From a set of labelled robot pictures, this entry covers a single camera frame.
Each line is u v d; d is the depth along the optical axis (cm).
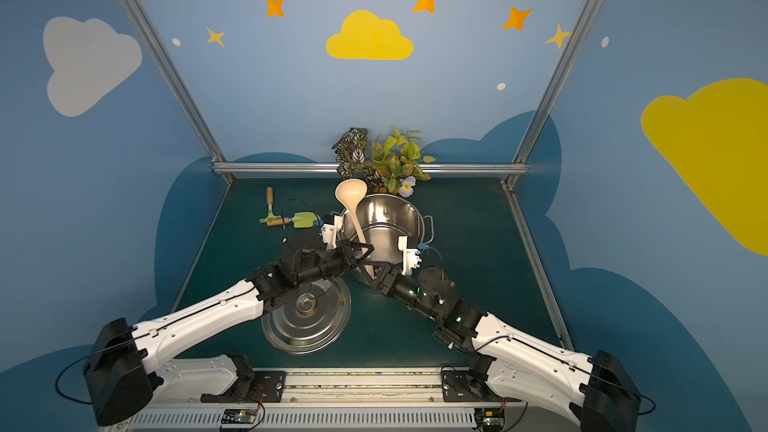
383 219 92
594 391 43
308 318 85
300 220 108
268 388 75
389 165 92
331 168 122
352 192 78
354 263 66
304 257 55
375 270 70
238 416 72
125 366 39
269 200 112
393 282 61
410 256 65
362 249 71
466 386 75
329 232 67
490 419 72
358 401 73
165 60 85
